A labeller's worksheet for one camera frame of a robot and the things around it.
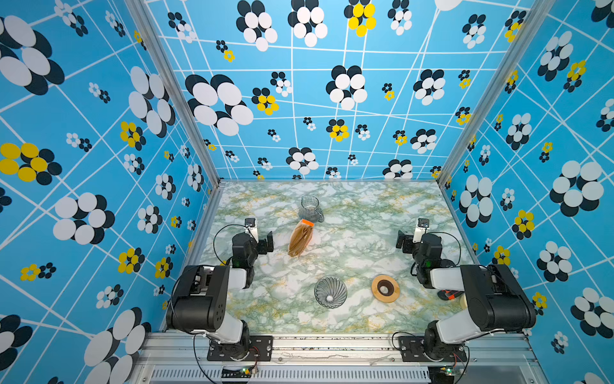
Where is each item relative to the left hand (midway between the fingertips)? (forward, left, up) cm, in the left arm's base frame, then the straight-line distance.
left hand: (260, 231), depth 94 cm
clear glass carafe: (+9, -20, +1) cm, 22 cm away
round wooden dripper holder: (-21, -47, -6) cm, 52 cm away
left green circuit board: (-45, +2, -8) cm, 46 cm away
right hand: (0, -62, 0) cm, 62 cm away
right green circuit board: (-45, -62, -7) cm, 76 cm away
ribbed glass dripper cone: (-22, -27, -4) cm, 36 cm away
